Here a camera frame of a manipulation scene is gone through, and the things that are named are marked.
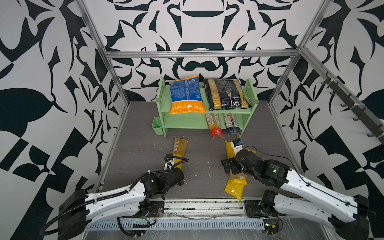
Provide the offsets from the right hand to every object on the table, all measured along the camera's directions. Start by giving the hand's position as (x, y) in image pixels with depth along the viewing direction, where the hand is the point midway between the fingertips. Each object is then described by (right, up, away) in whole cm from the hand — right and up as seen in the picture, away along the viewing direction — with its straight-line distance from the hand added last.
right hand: (229, 159), depth 74 cm
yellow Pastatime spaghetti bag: (+5, -15, +5) cm, 16 cm away
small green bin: (-43, +15, +30) cm, 54 cm away
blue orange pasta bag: (-21, +32, +3) cm, 38 cm away
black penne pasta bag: (0, +33, +8) cm, 34 cm away
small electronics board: (+19, -30, -3) cm, 36 cm away
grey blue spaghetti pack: (+5, +17, +15) cm, 23 cm away
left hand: (-25, -6, +6) cm, 27 cm away
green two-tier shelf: (-15, +19, +18) cm, 30 cm away
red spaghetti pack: (-5, +16, +13) cm, 21 cm away
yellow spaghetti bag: (-26, +2, +16) cm, 30 cm away
